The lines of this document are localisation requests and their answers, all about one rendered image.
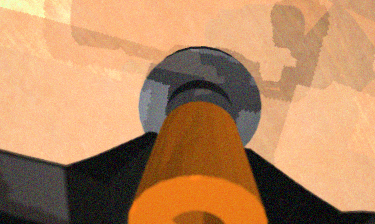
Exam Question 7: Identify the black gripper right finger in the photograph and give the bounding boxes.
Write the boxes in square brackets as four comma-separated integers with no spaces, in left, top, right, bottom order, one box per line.
[244,147,375,224]

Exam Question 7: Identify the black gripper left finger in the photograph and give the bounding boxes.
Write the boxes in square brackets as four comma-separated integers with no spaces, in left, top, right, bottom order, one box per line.
[0,131,158,224]

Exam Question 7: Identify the orange cylindrical knob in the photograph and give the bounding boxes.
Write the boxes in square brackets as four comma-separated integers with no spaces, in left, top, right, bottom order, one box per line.
[128,101,268,224]

